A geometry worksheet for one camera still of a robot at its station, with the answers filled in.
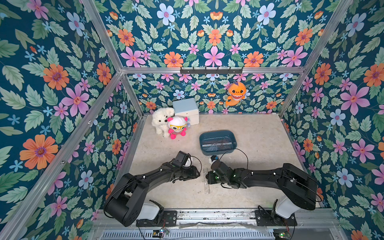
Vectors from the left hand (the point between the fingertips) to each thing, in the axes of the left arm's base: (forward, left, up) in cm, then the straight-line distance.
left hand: (199, 174), depth 86 cm
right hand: (-2, -3, +1) cm, 4 cm away
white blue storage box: (+42, +6, +14) cm, 45 cm away
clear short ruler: (-6, -4, -2) cm, 7 cm away
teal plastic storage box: (+22, -14, -1) cm, 26 cm away
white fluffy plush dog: (+32, +23, +15) cm, 42 cm away
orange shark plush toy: (+45, -29, +23) cm, 59 cm away
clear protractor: (+17, -11, -1) cm, 20 cm away
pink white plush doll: (+29, +13, +12) cm, 34 cm away
